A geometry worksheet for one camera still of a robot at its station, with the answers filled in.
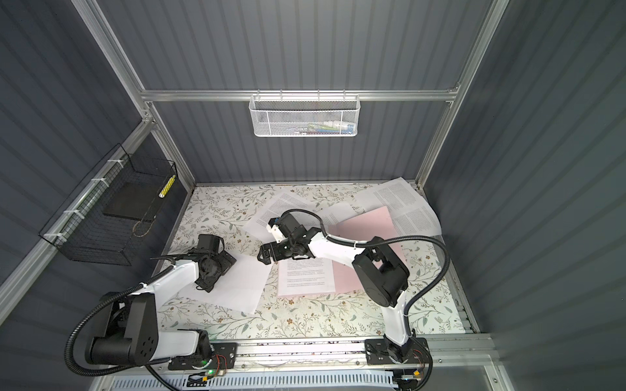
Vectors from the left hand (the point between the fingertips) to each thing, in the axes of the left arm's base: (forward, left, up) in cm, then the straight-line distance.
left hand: (225, 269), depth 91 cm
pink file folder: (+11, -59, +9) cm, 61 cm away
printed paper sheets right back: (+22, -79, 0) cm, 82 cm away
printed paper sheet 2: (-7, -6, -2) cm, 9 cm away
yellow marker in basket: (+18, +15, +27) cm, 36 cm away
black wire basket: (+5, +28, +27) cm, 39 cm away
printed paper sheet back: (+26, -42, -1) cm, 50 cm away
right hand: (+1, -18, +7) cm, 19 cm away
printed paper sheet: (-3, -29, -1) cm, 29 cm away
